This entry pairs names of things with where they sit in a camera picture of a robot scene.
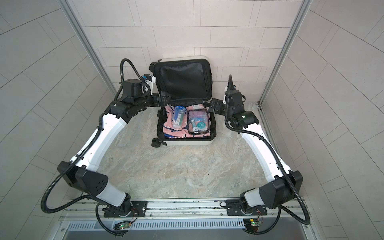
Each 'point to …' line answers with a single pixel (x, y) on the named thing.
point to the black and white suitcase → (188, 80)
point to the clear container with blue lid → (179, 112)
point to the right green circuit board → (252, 224)
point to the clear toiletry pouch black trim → (198, 121)
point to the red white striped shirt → (173, 137)
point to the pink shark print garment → (169, 130)
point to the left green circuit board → (124, 225)
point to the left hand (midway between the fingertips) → (165, 92)
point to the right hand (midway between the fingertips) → (215, 102)
